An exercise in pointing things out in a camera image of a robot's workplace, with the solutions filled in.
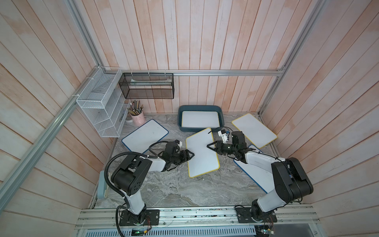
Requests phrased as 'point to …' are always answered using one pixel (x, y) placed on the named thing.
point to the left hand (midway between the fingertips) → (190, 158)
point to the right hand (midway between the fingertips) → (208, 146)
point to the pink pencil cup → (138, 120)
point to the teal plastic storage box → (209, 108)
